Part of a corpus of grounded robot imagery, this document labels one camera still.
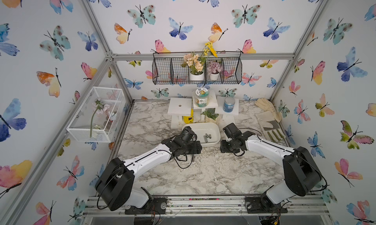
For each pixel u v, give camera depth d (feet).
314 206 2.44
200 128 3.37
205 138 3.23
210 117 3.16
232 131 2.32
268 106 3.86
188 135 2.16
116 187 1.37
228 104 2.91
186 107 3.15
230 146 2.47
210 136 3.23
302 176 1.44
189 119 3.29
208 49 2.69
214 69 2.96
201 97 2.65
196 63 2.65
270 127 3.42
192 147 2.39
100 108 2.45
